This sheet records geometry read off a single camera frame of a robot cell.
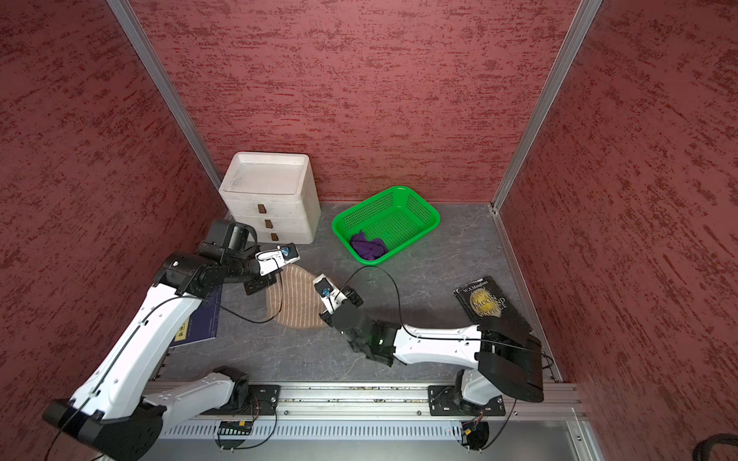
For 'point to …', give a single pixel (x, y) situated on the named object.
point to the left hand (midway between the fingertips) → (272, 270)
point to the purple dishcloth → (368, 250)
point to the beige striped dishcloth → (293, 302)
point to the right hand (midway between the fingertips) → (329, 287)
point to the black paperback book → (486, 302)
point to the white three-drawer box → (276, 192)
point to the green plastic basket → (397, 216)
